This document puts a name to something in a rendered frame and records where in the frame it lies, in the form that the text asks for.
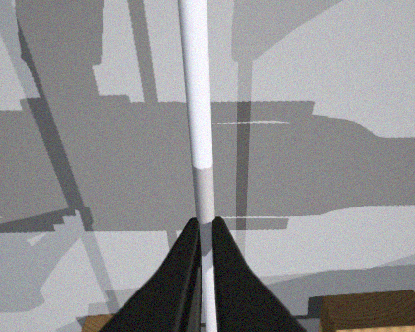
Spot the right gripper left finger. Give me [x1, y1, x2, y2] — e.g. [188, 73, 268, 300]
[98, 217, 202, 332]

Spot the light wooden block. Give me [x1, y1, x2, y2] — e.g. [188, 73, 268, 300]
[81, 314, 113, 332]
[319, 290, 415, 332]

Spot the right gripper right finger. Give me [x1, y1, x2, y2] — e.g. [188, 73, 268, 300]
[212, 216, 307, 332]

